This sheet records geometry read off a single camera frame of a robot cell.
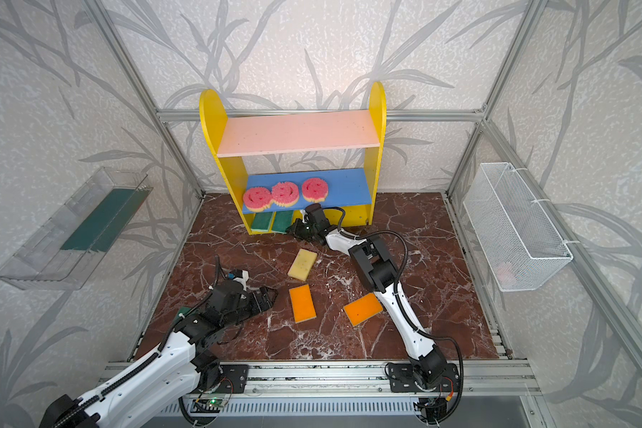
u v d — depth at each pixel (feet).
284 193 3.17
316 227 2.92
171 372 1.72
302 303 2.85
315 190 3.21
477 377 2.48
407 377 2.42
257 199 3.09
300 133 2.69
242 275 2.55
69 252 2.07
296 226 3.16
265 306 2.42
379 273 2.18
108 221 2.09
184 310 2.83
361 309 2.89
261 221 3.49
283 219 3.47
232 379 2.40
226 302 2.07
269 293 2.52
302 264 3.15
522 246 1.98
